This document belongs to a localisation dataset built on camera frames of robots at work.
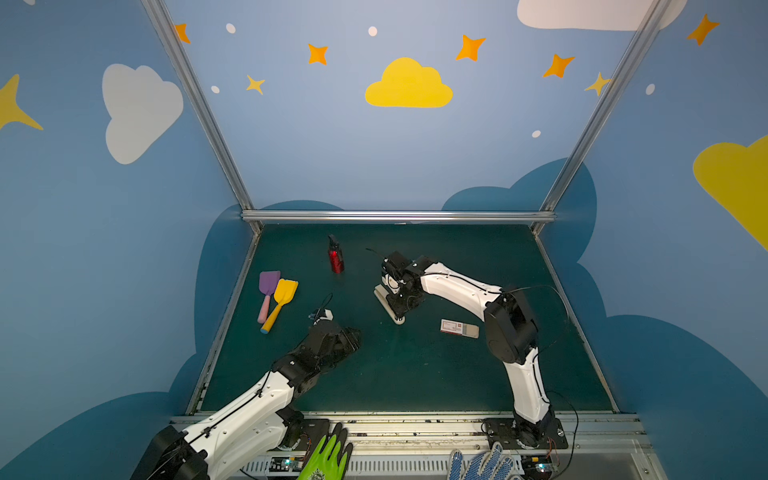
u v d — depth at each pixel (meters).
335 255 1.00
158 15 0.69
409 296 0.76
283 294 1.00
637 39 0.75
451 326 0.93
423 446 0.74
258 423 0.51
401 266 0.75
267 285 1.02
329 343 0.65
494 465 0.70
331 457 0.70
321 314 0.78
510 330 0.53
